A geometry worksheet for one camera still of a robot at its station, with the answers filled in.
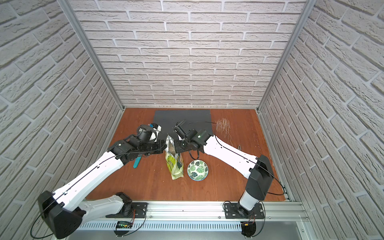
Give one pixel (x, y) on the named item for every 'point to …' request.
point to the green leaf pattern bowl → (197, 170)
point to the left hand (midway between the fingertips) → (166, 141)
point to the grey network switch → (168, 119)
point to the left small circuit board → (124, 224)
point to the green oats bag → (174, 160)
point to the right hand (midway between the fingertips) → (173, 149)
